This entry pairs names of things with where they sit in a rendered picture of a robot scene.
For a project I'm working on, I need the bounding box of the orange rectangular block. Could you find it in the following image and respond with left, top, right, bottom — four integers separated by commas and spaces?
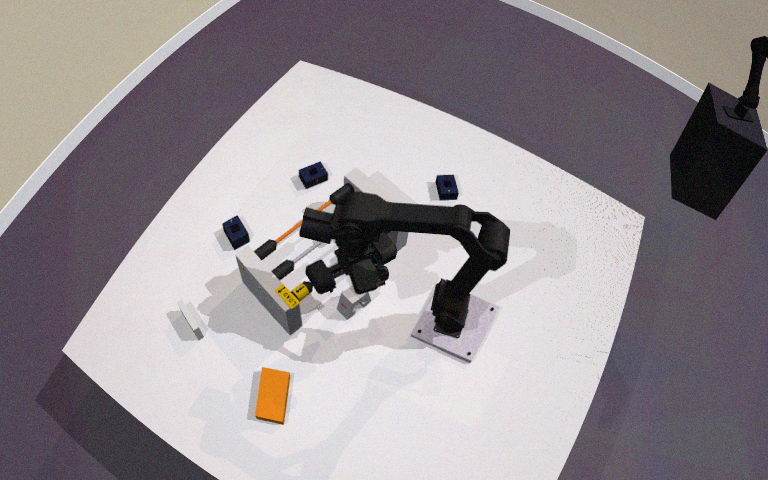
255, 367, 291, 425

